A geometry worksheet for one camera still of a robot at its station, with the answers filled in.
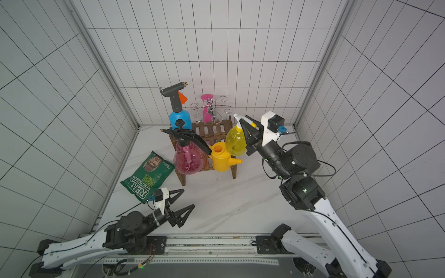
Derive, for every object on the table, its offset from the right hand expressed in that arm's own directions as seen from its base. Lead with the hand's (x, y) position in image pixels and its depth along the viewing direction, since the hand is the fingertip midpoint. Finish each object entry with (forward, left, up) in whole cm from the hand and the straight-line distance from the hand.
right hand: (236, 120), depth 50 cm
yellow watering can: (+4, +6, -26) cm, 27 cm away
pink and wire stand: (+33, +13, -24) cm, 42 cm away
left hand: (-13, +19, -33) cm, 40 cm away
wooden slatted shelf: (+17, +12, -25) cm, 33 cm away
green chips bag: (+1, +45, -45) cm, 64 cm away
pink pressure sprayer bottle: (+4, +20, -29) cm, 35 cm away
